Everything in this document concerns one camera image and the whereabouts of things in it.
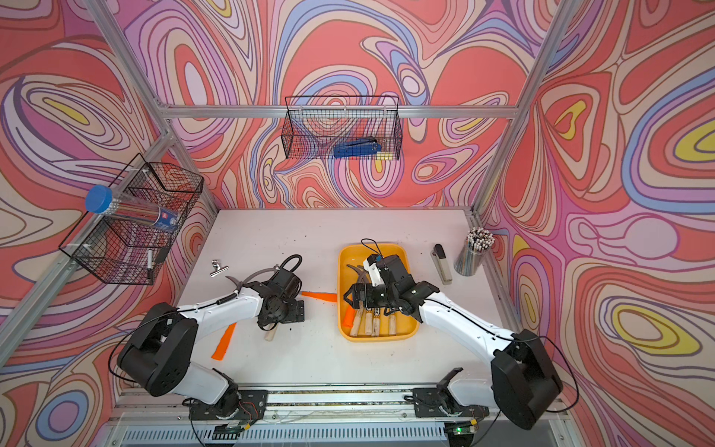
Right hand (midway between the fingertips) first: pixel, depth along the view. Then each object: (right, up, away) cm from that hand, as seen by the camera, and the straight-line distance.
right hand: (358, 303), depth 81 cm
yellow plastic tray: (+15, -8, +5) cm, 18 cm away
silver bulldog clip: (-53, +9, +20) cm, 57 cm away
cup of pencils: (+38, +14, +10) cm, 41 cm away
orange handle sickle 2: (-35, +6, 0) cm, 36 cm away
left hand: (-21, -7, +9) cm, 24 cm away
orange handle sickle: (-12, -1, +14) cm, 19 cm away
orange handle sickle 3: (-3, -6, +7) cm, 9 cm away
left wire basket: (-63, +16, -10) cm, 65 cm away
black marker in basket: (-55, +11, -9) cm, 57 cm away
